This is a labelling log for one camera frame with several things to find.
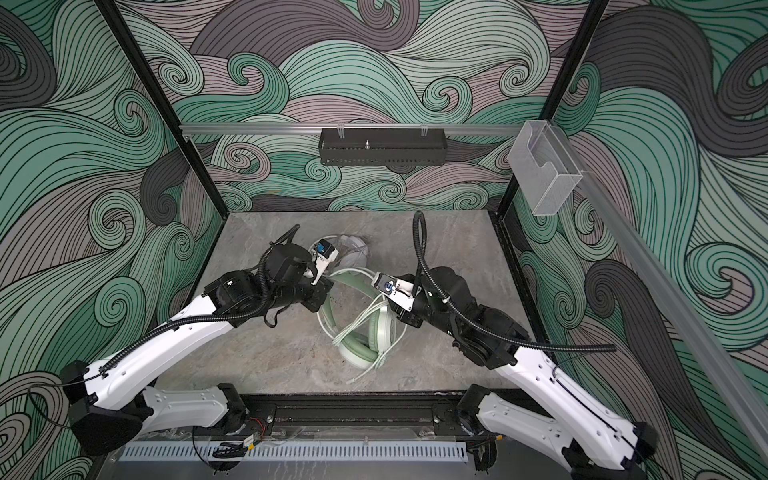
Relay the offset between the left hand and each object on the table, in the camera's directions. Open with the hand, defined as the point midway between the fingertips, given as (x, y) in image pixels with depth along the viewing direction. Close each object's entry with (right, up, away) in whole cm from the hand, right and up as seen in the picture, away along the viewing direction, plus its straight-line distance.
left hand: (333, 282), depth 70 cm
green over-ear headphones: (+12, -7, -9) cm, 17 cm away
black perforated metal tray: (+12, +41, +25) cm, 49 cm away
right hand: (+15, +1, -5) cm, 16 cm away
